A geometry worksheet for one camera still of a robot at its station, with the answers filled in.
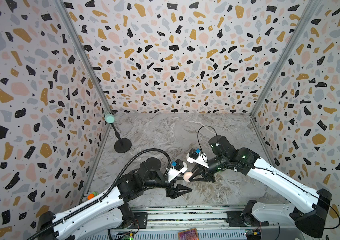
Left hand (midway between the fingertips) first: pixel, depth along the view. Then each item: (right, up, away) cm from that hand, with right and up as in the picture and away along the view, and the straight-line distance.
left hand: (191, 183), depth 61 cm
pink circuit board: (+1, -27, +8) cm, 28 cm away
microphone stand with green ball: (-44, +11, +39) cm, 60 cm away
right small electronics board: (+31, -29, +11) cm, 43 cm away
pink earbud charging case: (-2, +3, +1) cm, 4 cm away
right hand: (0, +2, +2) cm, 3 cm away
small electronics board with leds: (-28, -29, +9) cm, 41 cm away
